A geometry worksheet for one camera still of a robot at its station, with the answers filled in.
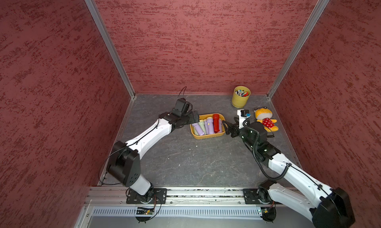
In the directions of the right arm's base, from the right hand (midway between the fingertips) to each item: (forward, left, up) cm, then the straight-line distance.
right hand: (227, 122), depth 79 cm
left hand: (+5, +20, -5) cm, 21 cm away
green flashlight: (+10, +14, -16) cm, 23 cm away
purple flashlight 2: (+7, +8, -15) cm, 18 cm away
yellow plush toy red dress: (+15, -30, -16) cm, 38 cm away
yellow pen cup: (+27, -16, -14) cm, 34 cm away
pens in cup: (+32, -17, -11) cm, 38 cm away
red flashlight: (+10, +4, -15) cm, 19 cm away
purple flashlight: (+5, +16, -14) cm, 22 cm away
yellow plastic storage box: (+15, +11, -15) cm, 25 cm away
